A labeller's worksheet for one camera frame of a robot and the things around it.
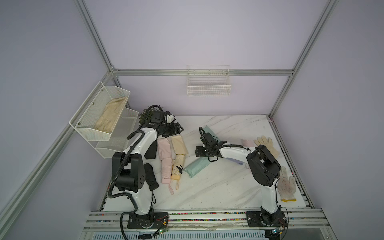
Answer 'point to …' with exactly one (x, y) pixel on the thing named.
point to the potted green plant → (142, 115)
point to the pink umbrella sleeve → (164, 147)
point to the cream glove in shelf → (106, 121)
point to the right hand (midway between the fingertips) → (200, 153)
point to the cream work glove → (268, 144)
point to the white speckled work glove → (286, 186)
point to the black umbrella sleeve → (151, 153)
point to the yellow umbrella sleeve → (179, 146)
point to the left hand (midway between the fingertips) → (178, 131)
